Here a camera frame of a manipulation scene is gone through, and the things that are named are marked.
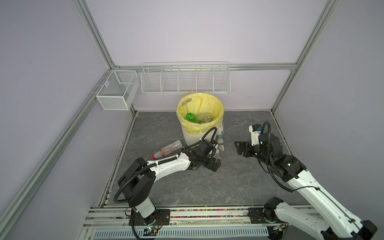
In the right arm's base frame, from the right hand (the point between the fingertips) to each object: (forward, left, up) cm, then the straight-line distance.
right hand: (242, 142), depth 73 cm
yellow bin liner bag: (+32, +21, -2) cm, 38 cm away
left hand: (-3, +14, -16) cm, 21 cm away
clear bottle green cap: (+18, +8, -21) cm, 28 cm away
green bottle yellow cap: (+26, +28, -9) cm, 39 cm away
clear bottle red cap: (+8, +42, -19) cm, 46 cm away
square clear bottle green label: (+20, +18, -4) cm, 27 cm away
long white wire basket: (+48, +32, +7) cm, 58 cm away
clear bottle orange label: (+9, +8, -20) cm, 23 cm away
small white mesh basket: (+43, +77, 0) cm, 88 cm away
